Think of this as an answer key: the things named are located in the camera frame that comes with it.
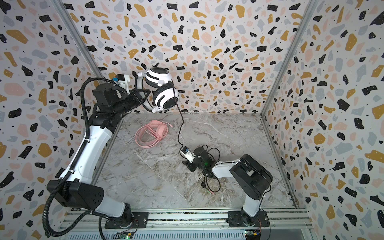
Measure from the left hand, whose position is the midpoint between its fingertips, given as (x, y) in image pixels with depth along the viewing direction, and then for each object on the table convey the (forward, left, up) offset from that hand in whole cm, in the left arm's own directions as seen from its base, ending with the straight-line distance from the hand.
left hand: (149, 87), depth 66 cm
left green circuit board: (-50, +14, -47) cm, 70 cm away
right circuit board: (-51, -47, -47) cm, 84 cm away
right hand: (-13, -12, -40) cm, 44 cm away
